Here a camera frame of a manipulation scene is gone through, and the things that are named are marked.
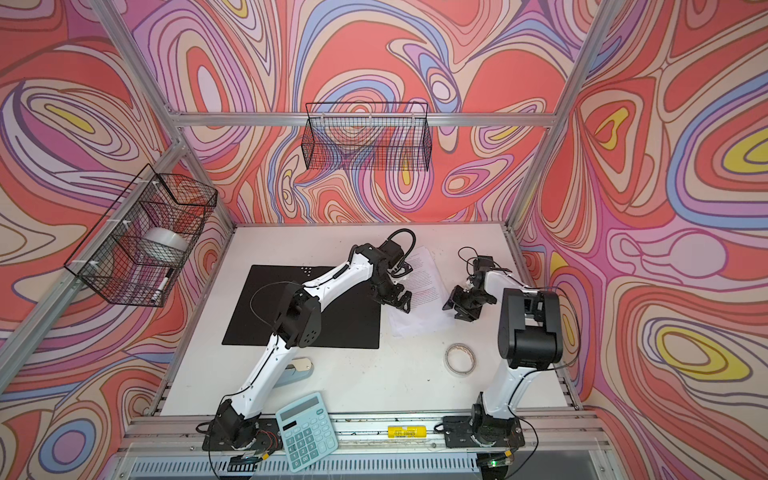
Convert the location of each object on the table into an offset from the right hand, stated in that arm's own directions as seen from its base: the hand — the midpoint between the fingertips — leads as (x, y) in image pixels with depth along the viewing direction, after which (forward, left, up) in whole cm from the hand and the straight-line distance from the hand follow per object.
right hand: (452, 315), depth 94 cm
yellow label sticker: (-32, +17, +1) cm, 36 cm away
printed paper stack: (+1, +7, +1) cm, 7 cm away
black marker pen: (-4, +76, +26) cm, 80 cm away
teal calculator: (-31, +41, +2) cm, 52 cm away
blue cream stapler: (-17, +45, +4) cm, 49 cm away
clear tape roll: (-14, 0, -1) cm, 14 cm away
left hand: (+3, +16, +2) cm, 16 cm away
